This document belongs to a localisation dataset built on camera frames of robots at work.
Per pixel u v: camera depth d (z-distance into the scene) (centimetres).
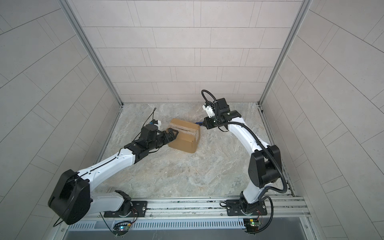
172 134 73
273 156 44
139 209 71
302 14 73
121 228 64
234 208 71
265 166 44
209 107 76
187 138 82
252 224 68
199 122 88
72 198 39
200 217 69
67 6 71
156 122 76
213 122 74
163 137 73
